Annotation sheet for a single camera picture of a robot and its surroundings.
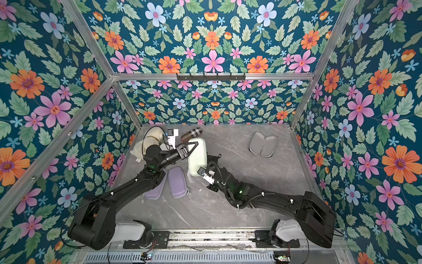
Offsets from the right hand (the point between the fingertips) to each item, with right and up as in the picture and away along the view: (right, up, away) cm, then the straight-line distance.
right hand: (211, 167), depth 79 cm
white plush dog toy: (-39, +15, +23) cm, 48 cm away
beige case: (+30, +10, +28) cm, 42 cm away
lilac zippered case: (-19, -11, +10) cm, 24 cm away
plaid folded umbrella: (-16, +17, +32) cm, 40 cm away
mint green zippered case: (-6, +5, -6) cm, 10 cm away
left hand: (-6, +11, -6) cm, 14 cm away
